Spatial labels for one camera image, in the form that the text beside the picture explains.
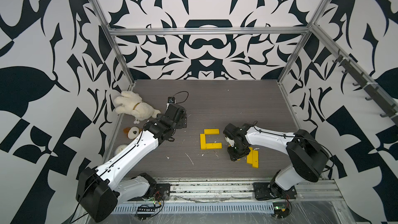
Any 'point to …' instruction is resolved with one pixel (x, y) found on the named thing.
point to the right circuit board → (281, 209)
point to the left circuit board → (146, 209)
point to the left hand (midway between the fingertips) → (173, 113)
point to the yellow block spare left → (250, 157)
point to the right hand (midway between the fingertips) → (233, 155)
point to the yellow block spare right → (255, 163)
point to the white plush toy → (131, 103)
